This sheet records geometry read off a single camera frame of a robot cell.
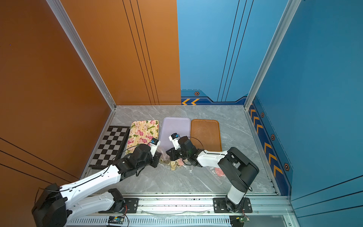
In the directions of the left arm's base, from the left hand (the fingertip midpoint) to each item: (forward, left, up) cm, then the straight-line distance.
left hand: (162, 152), depth 83 cm
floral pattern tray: (+20, +19, -9) cm, 29 cm away
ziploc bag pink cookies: (-12, -31, -9) cm, 34 cm away
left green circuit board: (-32, +22, -13) cm, 40 cm away
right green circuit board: (-32, -41, -11) cm, 53 cm away
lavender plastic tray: (+27, -10, -10) cm, 30 cm away
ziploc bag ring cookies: (-2, -1, -3) cm, 4 cm away
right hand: (+1, -3, -3) cm, 4 cm away
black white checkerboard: (+7, +36, -7) cm, 37 cm away
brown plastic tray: (+19, -28, -10) cm, 35 cm away
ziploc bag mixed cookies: (-4, -8, -8) cm, 12 cm away
